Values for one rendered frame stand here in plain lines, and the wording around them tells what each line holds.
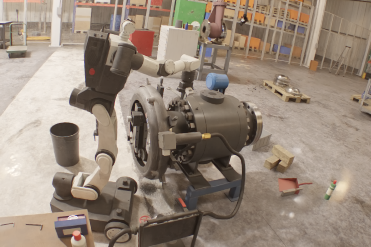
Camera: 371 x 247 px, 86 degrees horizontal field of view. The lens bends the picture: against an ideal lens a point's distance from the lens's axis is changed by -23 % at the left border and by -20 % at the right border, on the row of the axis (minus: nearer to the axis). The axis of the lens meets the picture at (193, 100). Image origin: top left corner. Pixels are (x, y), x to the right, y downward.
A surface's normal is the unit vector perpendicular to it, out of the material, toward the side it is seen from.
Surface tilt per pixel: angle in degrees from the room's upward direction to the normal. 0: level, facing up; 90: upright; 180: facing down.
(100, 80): 105
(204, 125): 56
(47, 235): 0
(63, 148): 93
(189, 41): 90
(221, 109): 33
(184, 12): 90
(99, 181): 90
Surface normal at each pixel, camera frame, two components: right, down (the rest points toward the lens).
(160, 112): 0.39, -0.48
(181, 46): 0.35, 0.37
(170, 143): 0.47, -0.01
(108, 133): -0.05, 0.70
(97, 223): 0.09, 0.36
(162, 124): 0.44, -0.26
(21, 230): 0.15, -0.93
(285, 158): -0.87, 0.04
